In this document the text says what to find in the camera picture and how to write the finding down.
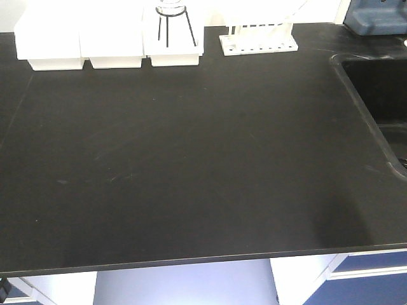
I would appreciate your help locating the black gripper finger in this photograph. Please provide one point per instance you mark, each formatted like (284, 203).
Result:
(4, 289)

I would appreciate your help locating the white plastic box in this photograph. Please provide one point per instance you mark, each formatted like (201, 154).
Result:
(111, 41)
(173, 55)
(47, 41)

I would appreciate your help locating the glass beaker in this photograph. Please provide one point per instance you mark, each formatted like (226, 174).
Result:
(170, 7)

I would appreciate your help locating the white test tube rack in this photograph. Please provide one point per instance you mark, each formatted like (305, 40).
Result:
(260, 43)

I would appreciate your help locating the bench with blue cabinet doors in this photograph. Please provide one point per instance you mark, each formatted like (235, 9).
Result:
(365, 286)

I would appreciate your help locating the black bench sink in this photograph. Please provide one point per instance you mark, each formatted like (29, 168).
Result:
(375, 92)

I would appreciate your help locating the blue grey bench device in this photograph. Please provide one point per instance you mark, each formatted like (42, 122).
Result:
(375, 19)

